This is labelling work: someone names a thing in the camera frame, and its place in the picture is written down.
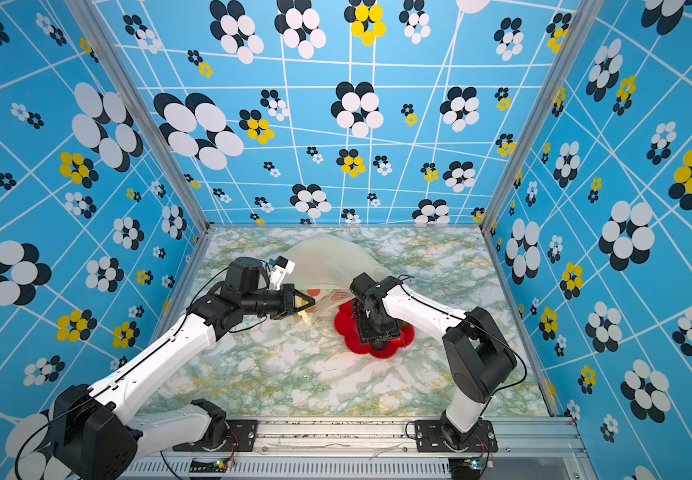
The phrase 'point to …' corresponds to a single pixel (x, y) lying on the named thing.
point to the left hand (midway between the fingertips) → (316, 302)
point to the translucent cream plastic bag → (324, 268)
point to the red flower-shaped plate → (346, 326)
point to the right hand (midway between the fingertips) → (375, 339)
